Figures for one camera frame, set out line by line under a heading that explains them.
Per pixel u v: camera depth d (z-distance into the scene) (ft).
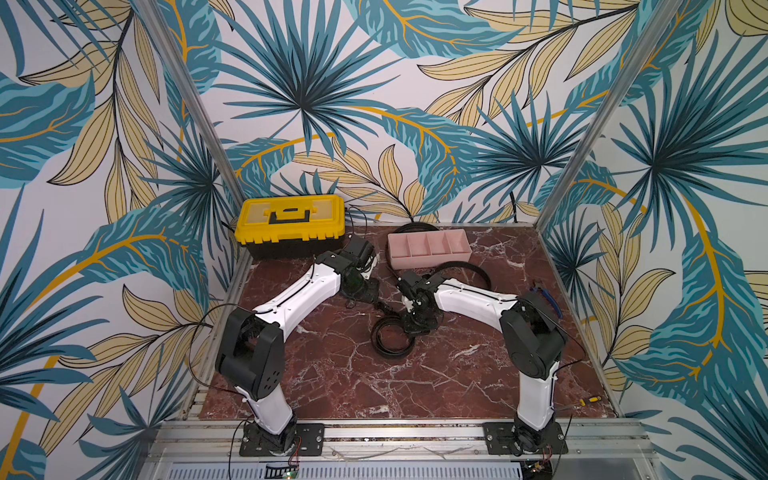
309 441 2.42
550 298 3.26
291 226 3.23
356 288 2.40
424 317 2.57
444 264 3.48
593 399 2.62
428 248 3.50
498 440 2.41
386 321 2.95
